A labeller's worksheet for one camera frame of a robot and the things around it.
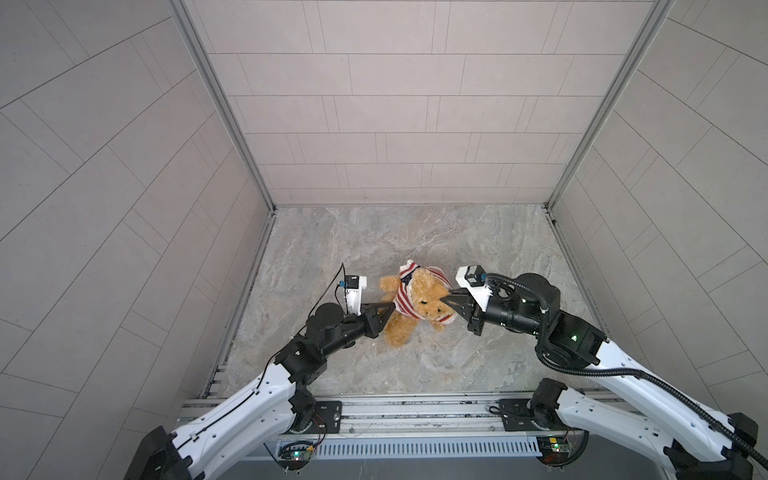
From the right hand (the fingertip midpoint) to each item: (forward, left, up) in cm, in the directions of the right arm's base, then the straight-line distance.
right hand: (442, 301), depth 62 cm
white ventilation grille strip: (-22, +4, -28) cm, 36 cm away
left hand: (+3, +9, -9) cm, 13 cm away
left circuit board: (-22, +35, -25) cm, 48 cm away
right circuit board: (-24, -25, -29) cm, 45 cm away
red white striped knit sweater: (+3, +8, -5) cm, 10 cm away
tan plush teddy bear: (+1, +3, +4) cm, 5 cm away
